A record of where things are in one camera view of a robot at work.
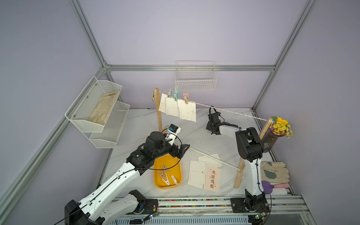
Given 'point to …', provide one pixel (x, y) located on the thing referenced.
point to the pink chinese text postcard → (212, 179)
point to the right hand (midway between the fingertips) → (212, 127)
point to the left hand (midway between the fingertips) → (181, 143)
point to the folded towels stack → (276, 173)
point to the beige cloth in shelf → (106, 101)
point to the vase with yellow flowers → (278, 127)
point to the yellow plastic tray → (167, 171)
